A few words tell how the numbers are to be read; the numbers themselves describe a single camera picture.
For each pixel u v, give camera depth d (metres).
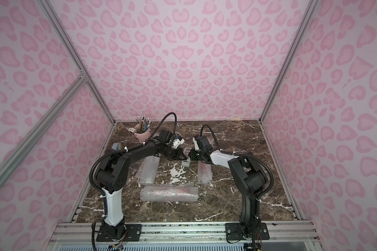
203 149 0.77
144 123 1.01
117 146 1.01
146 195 0.79
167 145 0.82
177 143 0.90
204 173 0.86
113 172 0.52
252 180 0.50
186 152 0.96
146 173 0.88
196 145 0.82
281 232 0.75
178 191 0.80
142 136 1.01
